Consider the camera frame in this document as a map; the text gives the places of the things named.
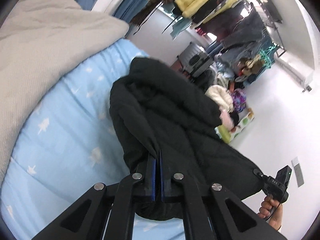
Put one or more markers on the white air conditioner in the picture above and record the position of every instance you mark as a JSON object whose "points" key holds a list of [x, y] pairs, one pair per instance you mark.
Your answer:
{"points": [[300, 72]]}

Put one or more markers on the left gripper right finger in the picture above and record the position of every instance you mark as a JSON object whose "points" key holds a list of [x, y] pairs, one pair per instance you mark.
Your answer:
{"points": [[209, 188]]}

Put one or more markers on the polka dot board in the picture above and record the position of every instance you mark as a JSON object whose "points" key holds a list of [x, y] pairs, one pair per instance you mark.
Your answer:
{"points": [[245, 118]]}

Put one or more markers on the right hand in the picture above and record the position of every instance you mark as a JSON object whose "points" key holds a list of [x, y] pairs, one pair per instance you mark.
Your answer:
{"points": [[272, 210]]}

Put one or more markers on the black puffer coat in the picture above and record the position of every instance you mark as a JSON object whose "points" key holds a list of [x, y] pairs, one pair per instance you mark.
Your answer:
{"points": [[158, 113]]}

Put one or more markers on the purple patterned jacket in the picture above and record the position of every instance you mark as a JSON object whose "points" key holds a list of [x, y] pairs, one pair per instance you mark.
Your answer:
{"points": [[239, 100]]}

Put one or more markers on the light blue star bedsheet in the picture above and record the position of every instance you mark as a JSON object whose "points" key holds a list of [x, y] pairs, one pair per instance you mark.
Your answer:
{"points": [[67, 144]]}

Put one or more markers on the grey suitcase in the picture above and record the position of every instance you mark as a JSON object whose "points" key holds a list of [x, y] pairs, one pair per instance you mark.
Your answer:
{"points": [[194, 60]]}

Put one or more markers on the cream white puffer jacket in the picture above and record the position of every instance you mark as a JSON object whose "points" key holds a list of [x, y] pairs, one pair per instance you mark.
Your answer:
{"points": [[221, 96]]}

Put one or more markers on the beige quilt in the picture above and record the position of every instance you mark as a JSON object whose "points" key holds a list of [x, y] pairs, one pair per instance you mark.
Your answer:
{"points": [[42, 40]]}

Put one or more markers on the black clothes rack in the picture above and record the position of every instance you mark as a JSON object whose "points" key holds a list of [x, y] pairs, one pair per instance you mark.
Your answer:
{"points": [[271, 18]]}

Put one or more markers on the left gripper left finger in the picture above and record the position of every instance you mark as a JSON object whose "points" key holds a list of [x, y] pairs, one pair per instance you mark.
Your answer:
{"points": [[106, 212]]}

